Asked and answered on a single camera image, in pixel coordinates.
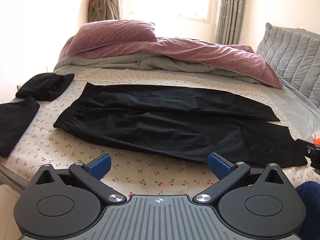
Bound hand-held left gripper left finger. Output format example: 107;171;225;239
33;154;127;204

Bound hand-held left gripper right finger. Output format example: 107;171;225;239
193;152;288;203

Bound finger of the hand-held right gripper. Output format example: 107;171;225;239
294;138;320;157

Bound black pants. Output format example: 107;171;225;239
53;82;308;169

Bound cherry print bedsheet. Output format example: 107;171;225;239
0;67;299;198

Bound grey blanket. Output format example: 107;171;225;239
259;76;320;142

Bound person's blue trouser leg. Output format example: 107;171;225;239
296;180;320;240

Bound bed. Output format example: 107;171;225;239
0;34;320;189

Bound grey quilted cushion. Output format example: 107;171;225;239
255;22;320;108

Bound large black folded garment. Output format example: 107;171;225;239
0;96;40;158

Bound small black folded garment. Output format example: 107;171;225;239
15;73;75;102

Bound purple and grey duvet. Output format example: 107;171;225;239
53;35;284;90

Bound purple pillow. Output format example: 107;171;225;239
67;19;159;54

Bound hanging khaki coat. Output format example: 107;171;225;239
87;0;119;23

